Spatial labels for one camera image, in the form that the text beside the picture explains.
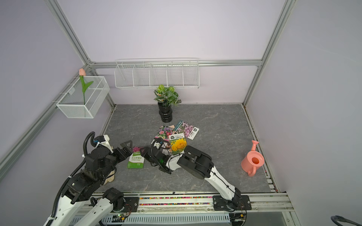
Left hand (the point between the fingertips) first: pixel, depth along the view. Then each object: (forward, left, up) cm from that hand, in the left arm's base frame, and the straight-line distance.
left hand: (127, 146), depth 69 cm
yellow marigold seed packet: (+12, -25, -23) cm, 36 cm away
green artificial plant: (+36, -19, 0) cm, 41 cm away
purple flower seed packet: (+22, -34, -23) cm, 46 cm away
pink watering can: (-7, -66, -12) cm, 67 cm away
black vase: (+34, -17, -15) cm, 41 cm away
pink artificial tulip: (+37, +29, +9) cm, 48 cm away
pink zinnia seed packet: (+23, -16, -23) cm, 36 cm away
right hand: (+7, 0, -20) cm, 21 cm away
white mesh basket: (+30, +29, +8) cm, 42 cm away
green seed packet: (+2, +3, -24) cm, 24 cm away
